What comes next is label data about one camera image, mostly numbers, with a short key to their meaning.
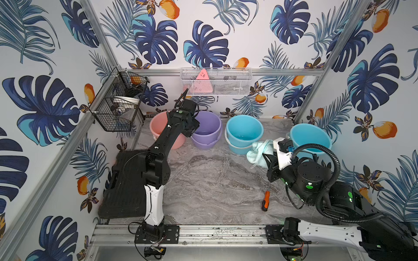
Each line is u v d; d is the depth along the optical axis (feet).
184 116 2.11
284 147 1.44
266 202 2.68
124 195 2.56
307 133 2.96
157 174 1.77
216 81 3.05
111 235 2.52
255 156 1.77
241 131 3.37
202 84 2.96
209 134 2.97
